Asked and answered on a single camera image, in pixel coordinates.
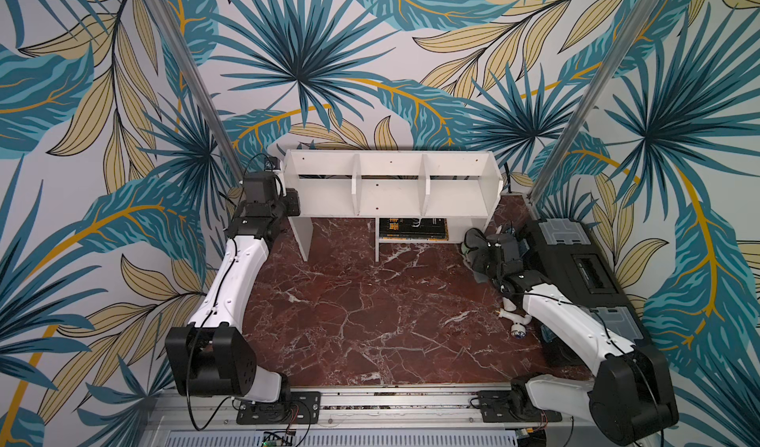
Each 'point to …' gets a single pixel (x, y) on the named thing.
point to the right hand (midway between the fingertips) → (485, 253)
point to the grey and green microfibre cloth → (474, 239)
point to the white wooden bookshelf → (462, 186)
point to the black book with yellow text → (414, 228)
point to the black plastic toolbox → (576, 266)
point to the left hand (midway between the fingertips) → (286, 194)
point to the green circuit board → (269, 443)
